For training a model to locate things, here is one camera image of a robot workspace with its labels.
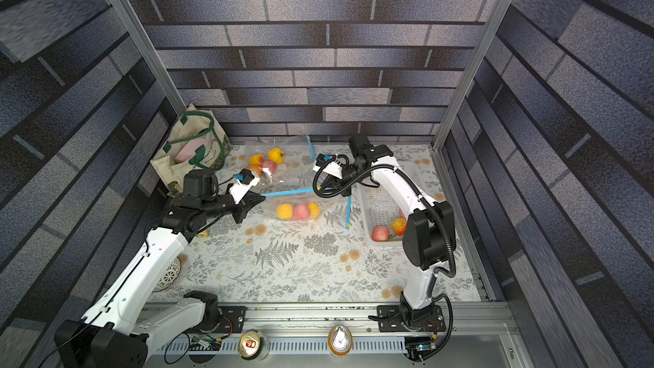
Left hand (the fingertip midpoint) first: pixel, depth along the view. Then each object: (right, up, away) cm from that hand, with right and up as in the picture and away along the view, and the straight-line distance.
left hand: (261, 194), depth 74 cm
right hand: (+19, +2, +9) cm, 21 cm away
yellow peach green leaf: (-3, +13, +36) cm, 38 cm away
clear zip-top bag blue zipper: (+5, +6, +36) cm, 37 cm away
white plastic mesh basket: (+41, -8, +25) cm, 49 cm away
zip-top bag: (+3, -6, +13) cm, 14 cm away
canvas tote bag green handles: (-29, +17, +21) cm, 40 cm away
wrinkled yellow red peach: (+45, -12, +13) cm, 49 cm away
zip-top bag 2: (+28, -10, +23) cm, 38 cm away
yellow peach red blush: (+15, -8, +18) cm, 24 cm away
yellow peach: (-11, +11, +33) cm, 36 cm away
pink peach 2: (+38, -15, +11) cm, 42 cm away
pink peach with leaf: (-5, +9, +33) cm, 34 cm away
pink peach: (+11, -7, +11) cm, 17 cm away
